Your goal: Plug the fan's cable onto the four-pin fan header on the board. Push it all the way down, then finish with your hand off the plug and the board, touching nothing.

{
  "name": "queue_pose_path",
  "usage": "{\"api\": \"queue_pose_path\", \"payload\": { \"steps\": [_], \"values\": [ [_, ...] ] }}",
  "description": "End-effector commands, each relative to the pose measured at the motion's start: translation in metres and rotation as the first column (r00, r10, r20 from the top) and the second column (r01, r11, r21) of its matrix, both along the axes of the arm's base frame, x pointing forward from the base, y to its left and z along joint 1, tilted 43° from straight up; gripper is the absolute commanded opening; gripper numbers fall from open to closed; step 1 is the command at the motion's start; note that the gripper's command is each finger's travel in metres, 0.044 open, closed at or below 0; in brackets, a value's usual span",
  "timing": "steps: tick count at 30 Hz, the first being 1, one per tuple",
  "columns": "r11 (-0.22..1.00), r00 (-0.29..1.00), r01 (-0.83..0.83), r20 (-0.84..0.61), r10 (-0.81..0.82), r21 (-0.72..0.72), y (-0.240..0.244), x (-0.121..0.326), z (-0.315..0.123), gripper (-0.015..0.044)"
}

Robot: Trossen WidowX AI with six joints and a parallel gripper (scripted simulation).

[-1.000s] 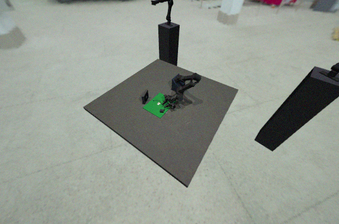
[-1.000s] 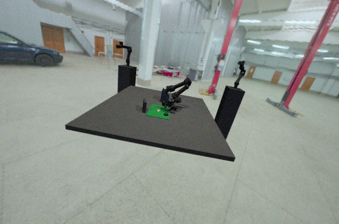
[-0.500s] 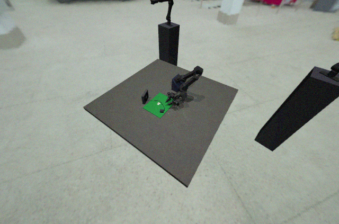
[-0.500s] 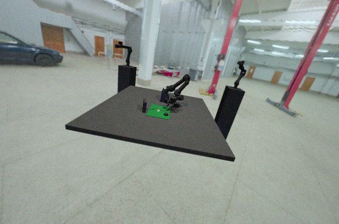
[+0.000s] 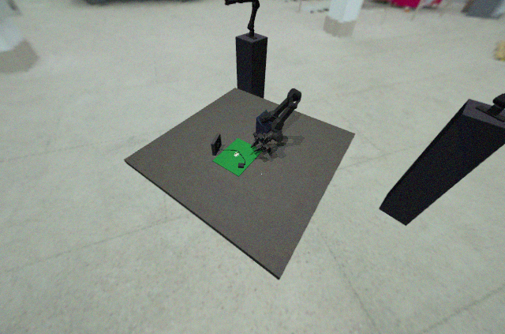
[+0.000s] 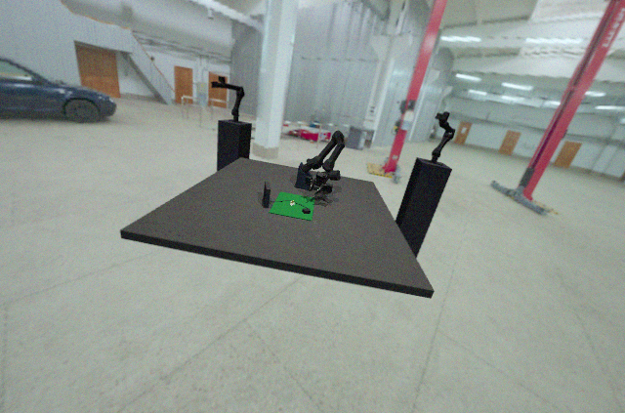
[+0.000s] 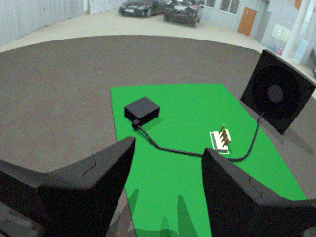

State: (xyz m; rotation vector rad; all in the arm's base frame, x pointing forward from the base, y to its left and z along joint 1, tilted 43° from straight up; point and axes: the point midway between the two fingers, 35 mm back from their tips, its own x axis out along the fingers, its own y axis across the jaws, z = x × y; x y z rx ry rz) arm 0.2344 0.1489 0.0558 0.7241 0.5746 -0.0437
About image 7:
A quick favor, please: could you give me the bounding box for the green circuit board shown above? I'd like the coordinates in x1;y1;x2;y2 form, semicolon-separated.
110;83;307;237

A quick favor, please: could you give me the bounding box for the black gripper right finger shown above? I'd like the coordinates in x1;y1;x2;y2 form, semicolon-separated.
201;147;316;237

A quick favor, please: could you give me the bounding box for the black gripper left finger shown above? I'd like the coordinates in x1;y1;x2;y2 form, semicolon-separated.
0;137;137;237

